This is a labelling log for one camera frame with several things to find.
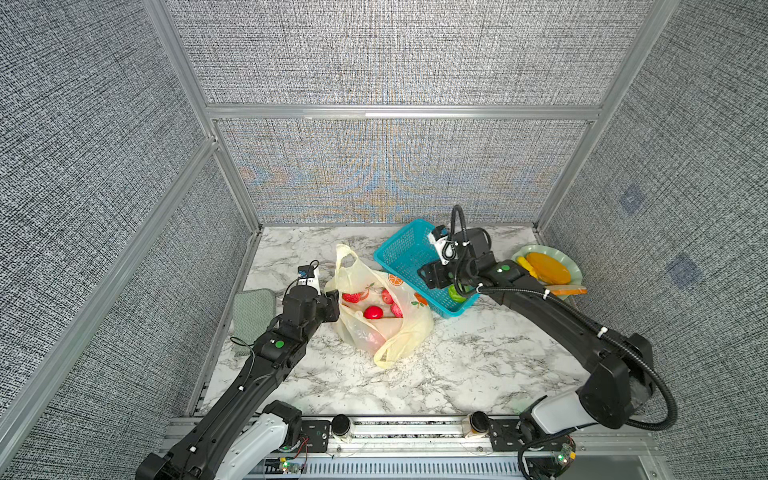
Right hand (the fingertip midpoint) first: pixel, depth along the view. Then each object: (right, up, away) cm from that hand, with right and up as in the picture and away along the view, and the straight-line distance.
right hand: (429, 258), depth 80 cm
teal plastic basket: (-2, +2, +29) cm, 30 cm away
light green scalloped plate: (+52, -5, +20) cm, 56 cm away
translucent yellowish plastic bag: (-6, -19, +3) cm, 21 cm away
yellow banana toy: (+36, -3, +20) cm, 41 cm away
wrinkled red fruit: (-22, -13, +14) cm, 29 cm away
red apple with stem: (-11, -12, +7) cm, 18 cm away
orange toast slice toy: (+42, -9, +7) cm, 43 cm away
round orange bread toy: (+43, -4, +19) cm, 47 cm away
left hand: (-25, -8, -2) cm, 26 cm away
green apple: (+11, -13, +15) cm, 22 cm away
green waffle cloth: (-53, -17, +14) cm, 58 cm away
